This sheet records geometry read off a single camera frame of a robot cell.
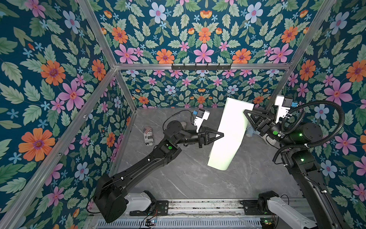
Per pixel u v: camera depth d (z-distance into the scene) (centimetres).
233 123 53
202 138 52
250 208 73
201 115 53
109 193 38
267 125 45
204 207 75
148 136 98
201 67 93
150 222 72
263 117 46
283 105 44
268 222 72
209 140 55
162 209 73
